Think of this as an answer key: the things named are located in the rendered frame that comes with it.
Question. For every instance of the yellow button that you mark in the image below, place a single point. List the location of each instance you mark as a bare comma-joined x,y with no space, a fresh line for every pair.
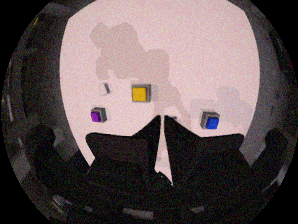
141,93

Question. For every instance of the blue button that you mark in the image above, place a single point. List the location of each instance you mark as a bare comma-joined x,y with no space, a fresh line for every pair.
210,120

